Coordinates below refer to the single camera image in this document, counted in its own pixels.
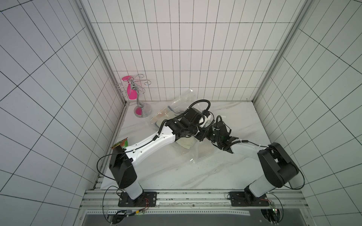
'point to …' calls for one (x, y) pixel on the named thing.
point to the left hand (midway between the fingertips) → (203, 136)
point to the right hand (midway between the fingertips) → (203, 127)
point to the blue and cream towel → (166, 113)
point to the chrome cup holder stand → (142, 110)
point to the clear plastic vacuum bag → (191, 149)
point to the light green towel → (187, 142)
